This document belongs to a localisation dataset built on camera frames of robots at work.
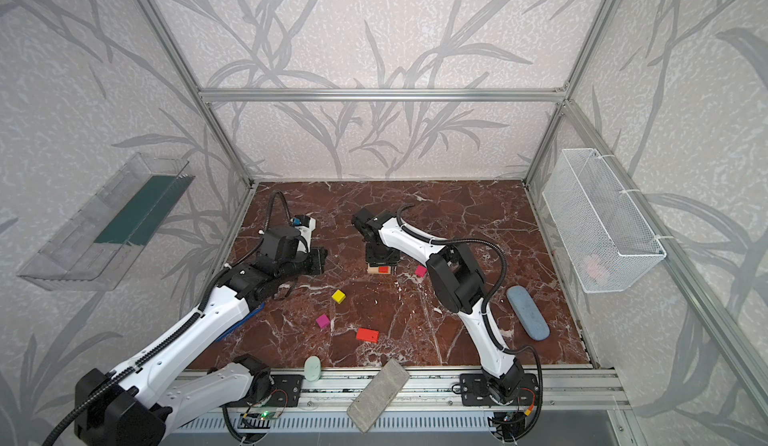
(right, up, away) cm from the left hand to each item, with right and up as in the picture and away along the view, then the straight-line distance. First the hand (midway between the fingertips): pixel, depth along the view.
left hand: (332, 243), depth 79 cm
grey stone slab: (+13, -35, -9) cm, 38 cm away
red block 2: (+9, -26, +4) cm, 28 cm away
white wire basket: (+62, +3, -18) cm, 64 cm away
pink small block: (+25, -11, +16) cm, 31 cm away
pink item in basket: (+66, -5, -5) cm, 67 cm away
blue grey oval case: (+55, -20, +5) cm, 59 cm away
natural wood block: (+10, -10, +14) cm, 19 cm away
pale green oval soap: (-4, -31, -4) cm, 32 cm away
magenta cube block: (-4, -23, +5) cm, 24 cm away
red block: (+13, -10, +14) cm, 22 cm away
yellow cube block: (0, -17, +9) cm, 19 cm away
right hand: (+12, -6, +17) cm, 21 cm away
